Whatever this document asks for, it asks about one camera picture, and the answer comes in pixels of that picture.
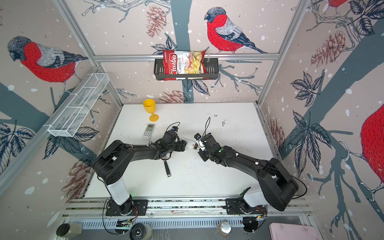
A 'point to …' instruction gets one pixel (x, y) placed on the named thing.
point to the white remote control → (190, 143)
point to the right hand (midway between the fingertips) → (201, 150)
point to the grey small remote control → (149, 131)
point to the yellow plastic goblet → (150, 106)
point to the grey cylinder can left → (69, 230)
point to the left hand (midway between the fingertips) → (182, 142)
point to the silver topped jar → (224, 227)
